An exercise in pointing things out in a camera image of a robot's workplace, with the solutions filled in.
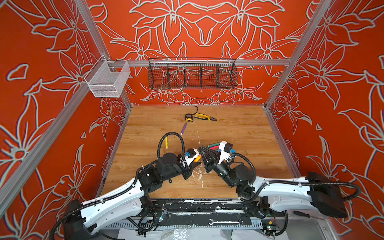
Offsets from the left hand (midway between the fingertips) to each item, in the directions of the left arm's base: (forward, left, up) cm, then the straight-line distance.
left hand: (198, 157), depth 69 cm
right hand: (-1, +1, +7) cm, 7 cm away
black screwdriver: (-17, -53, -19) cm, 58 cm away
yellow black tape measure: (+41, +8, -18) cm, 45 cm away
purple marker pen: (+33, +10, -21) cm, 40 cm away
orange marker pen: (-2, 0, +3) cm, 4 cm away
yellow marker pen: (+19, +21, -19) cm, 34 cm away
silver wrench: (-22, -22, -21) cm, 37 cm away
